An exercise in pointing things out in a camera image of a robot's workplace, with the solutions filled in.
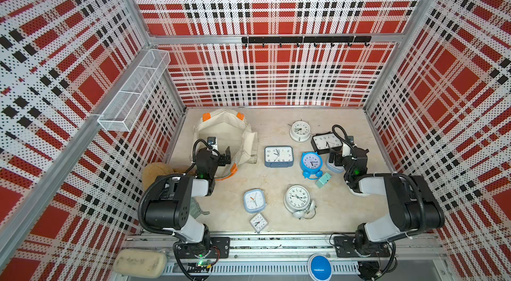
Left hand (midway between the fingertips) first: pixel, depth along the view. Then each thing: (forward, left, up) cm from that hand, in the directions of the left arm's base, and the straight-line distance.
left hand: (221, 146), depth 95 cm
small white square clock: (-33, -19, -6) cm, 38 cm away
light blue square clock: (-9, -53, -4) cm, 54 cm away
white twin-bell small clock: (-25, -35, -4) cm, 43 cm away
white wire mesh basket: (+12, +45, +14) cm, 49 cm away
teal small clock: (-16, -47, -2) cm, 50 cm away
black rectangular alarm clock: (+6, -51, -5) cm, 52 cm away
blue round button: (-48, -41, -6) cm, 63 cm away
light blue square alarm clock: (-24, -17, -6) cm, 30 cm away
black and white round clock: (+12, -40, -4) cm, 42 cm away
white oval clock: (-27, -55, +14) cm, 63 cm away
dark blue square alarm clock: (-3, -28, -5) cm, 29 cm away
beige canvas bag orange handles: (+7, -4, +4) cm, 9 cm away
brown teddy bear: (-20, +20, +14) cm, 31 cm away
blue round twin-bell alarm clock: (-7, -43, -6) cm, 44 cm away
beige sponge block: (-46, +22, -2) cm, 51 cm away
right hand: (-1, -59, -1) cm, 59 cm away
